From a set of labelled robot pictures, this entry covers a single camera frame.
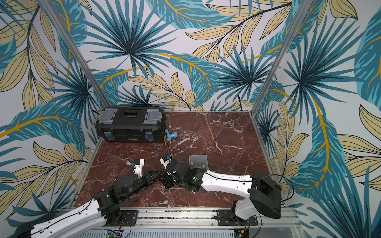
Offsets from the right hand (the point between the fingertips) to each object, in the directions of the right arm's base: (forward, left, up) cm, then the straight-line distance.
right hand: (160, 178), depth 74 cm
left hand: (+1, -1, +1) cm, 2 cm away
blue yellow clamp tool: (+32, -2, -9) cm, 33 cm away
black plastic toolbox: (+31, +19, +6) cm, 37 cm away
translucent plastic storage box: (+14, -21, -12) cm, 28 cm away
